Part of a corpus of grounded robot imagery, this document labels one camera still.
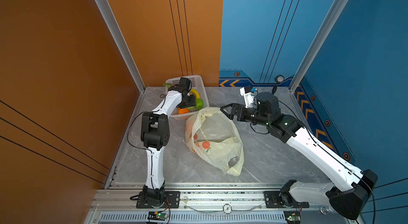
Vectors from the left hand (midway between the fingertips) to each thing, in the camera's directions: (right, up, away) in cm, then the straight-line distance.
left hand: (192, 101), depth 101 cm
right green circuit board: (+49, -52, -30) cm, 78 cm away
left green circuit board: (-12, -52, -30) cm, 61 cm away
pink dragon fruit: (-18, +12, +8) cm, 23 cm away
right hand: (+19, -4, -32) cm, 38 cm away
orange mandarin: (-5, -6, -2) cm, 8 cm away
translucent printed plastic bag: (+13, -19, -4) cm, 23 cm away
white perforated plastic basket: (-16, +14, +11) cm, 24 cm away
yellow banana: (+1, +7, +13) cm, 15 cm away
